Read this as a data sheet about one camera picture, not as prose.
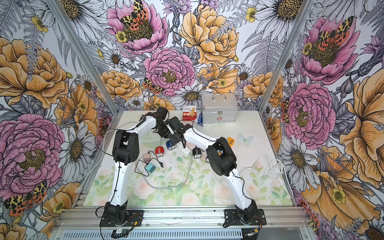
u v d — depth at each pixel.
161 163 0.93
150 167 0.89
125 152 0.63
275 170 0.89
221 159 0.57
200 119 1.12
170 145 0.99
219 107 1.05
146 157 0.94
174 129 0.78
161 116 0.85
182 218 0.76
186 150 0.97
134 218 0.74
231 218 0.74
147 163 0.92
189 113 1.16
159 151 0.94
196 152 0.94
